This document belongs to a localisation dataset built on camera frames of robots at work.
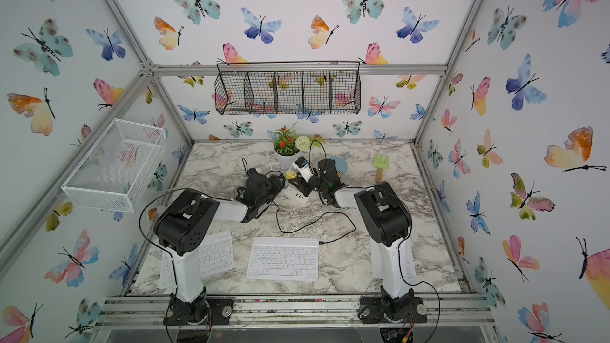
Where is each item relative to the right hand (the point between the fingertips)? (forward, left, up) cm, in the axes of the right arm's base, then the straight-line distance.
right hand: (293, 175), depth 95 cm
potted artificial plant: (+11, +3, +5) cm, 13 cm away
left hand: (+1, +3, -5) cm, 6 cm away
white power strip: (-4, +1, -8) cm, 9 cm away
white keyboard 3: (-37, -30, +15) cm, 50 cm away
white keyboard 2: (-30, +25, -10) cm, 40 cm away
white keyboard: (-29, +1, -10) cm, 31 cm away
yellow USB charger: (-1, +1, +1) cm, 2 cm away
